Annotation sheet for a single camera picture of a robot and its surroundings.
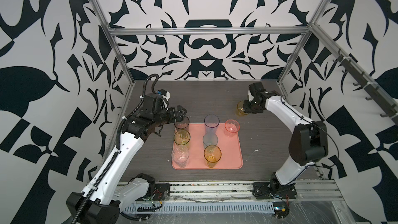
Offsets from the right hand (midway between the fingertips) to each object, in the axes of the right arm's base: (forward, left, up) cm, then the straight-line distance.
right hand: (248, 107), depth 91 cm
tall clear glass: (-24, +39, -9) cm, 47 cm away
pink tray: (-18, +10, -15) cm, 26 cm away
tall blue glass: (-7, +22, -3) cm, 23 cm away
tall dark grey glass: (-12, +37, +2) cm, 39 cm away
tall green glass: (-16, +38, -5) cm, 42 cm away
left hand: (-11, +38, +15) cm, 42 cm away
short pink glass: (-9, +10, -8) cm, 15 cm away
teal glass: (-17, +23, -5) cm, 29 cm away
